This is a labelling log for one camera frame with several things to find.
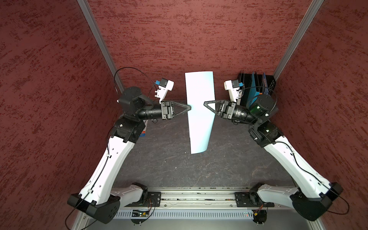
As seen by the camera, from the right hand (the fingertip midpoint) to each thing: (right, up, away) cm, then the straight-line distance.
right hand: (203, 109), depth 52 cm
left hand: (-6, -1, -1) cm, 6 cm away
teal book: (+36, +11, +37) cm, 53 cm away
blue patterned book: (+46, +14, +41) cm, 63 cm away
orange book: (+40, +11, +35) cm, 54 cm away
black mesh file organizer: (+34, +20, +46) cm, 60 cm away
